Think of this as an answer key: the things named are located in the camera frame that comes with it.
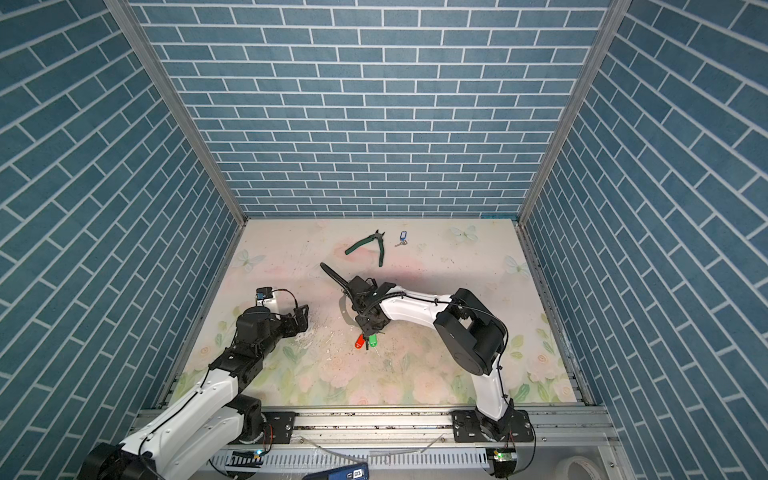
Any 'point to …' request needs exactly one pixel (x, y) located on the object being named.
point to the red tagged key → (360, 342)
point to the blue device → (358, 471)
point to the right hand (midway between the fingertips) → (368, 321)
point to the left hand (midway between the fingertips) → (296, 308)
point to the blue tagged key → (403, 237)
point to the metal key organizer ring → (343, 310)
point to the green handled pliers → (376, 235)
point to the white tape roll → (562, 468)
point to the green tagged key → (373, 340)
